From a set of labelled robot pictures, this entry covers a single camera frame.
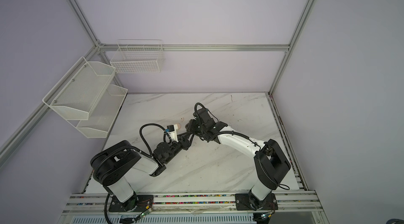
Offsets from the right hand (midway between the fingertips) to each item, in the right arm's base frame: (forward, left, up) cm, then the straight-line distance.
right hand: (184, 130), depth 83 cm
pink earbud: (+17, +4, -14) cm, 22 cm away
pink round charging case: (-2, +2, +7) cm, 7 cm away
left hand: (-1, -5, -3) cm, 6 cm away
